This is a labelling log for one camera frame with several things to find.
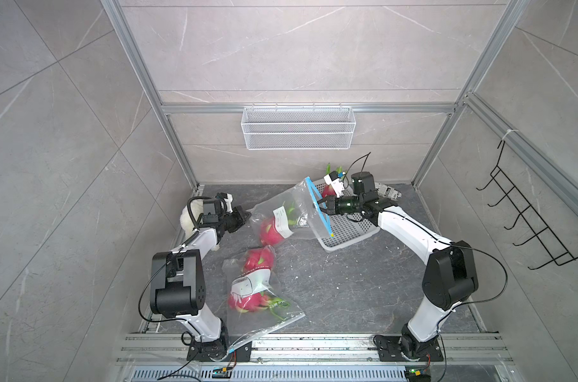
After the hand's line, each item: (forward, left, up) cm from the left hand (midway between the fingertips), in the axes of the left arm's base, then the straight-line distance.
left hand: (252, 209), depth 93 cm
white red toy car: (+18, -63, -11) cm, 67 cm away
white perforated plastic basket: (-3, -38, -13) cm, 40 cm away
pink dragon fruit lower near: (-33, -4, -6) cm, 34 cm away
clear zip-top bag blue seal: (-6, -23, -2) cm, 24 cm away
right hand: (-6, -24, +9) cm, 26 cm away
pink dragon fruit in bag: (-8, -7, -4) cm, 12 cm away
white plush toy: (-11, +14, +14) cm, 23 cm away
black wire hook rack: (-33, -82, +19) cm, 91 cm away
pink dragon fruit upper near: (-20, -3, -3) cm, 20 cm away
